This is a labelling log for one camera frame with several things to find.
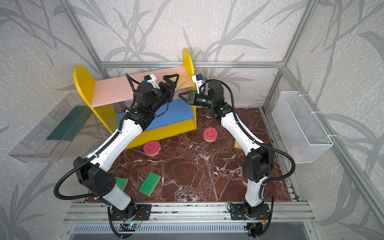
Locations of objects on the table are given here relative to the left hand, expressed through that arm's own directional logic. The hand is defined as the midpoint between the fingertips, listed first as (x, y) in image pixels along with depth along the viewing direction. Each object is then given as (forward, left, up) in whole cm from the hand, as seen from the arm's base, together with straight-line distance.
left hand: (179, 75), depth 68 cm
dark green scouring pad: (-20, +47, -12) cm, 53 cm away
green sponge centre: (-35, +18, -47) cm, 61 cm away
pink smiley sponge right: (-2, -17, -45) cm, 48 cm away
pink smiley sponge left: (-14, +21, -45) cm, 51 cm away
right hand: (-3, 0, -7) cm, 7 cm away
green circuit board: (-54, +25, -49) cm, 77 cm away
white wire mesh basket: (-25, -53, -12) cm, 59 cm away
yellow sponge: (-10, -34, -46) cm, 59 cm away
